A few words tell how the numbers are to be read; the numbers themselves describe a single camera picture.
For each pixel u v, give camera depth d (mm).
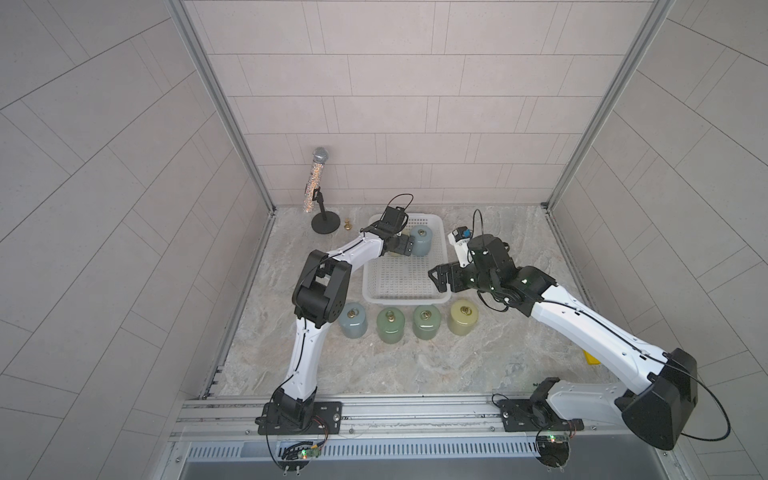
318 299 562
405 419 723
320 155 907
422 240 967
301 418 622
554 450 709
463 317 807
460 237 658
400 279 955
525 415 705
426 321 793
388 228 813
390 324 790
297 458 651
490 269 557
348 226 1086
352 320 802
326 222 1115
